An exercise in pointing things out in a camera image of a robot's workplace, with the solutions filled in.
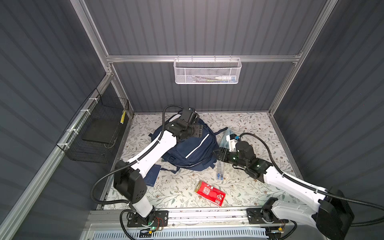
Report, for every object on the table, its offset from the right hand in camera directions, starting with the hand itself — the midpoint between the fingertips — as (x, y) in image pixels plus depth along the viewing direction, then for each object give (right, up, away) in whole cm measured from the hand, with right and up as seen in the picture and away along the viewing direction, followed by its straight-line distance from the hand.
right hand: (215, 153), depth 78 cm
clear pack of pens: (+4, -12, +10) cm, 17 cm away
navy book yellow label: (-37, -16, +8) cm, 41 cm away
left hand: (-10, +13, +4) cm, 17 cm away
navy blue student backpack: (-12, -3, +12) cm, 18 cm away
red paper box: (-3, -23, +3) cm, 23 cm away
